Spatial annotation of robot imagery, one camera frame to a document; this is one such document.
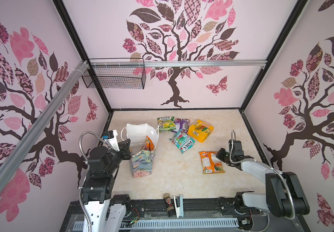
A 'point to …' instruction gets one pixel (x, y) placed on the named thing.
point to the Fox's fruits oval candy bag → (146, 147)
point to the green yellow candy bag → (166, 123)
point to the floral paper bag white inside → (143, 143)
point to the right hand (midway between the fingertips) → (217, 152)
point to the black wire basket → (116, 73)
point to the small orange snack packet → (210, 164)
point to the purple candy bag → (181, 123)
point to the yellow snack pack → (200, 131)
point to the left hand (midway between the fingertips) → (130, 142)
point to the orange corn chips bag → (149, 143)
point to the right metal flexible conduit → (265, 163)
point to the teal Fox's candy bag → (182, 141)
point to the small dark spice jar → (170, 208)
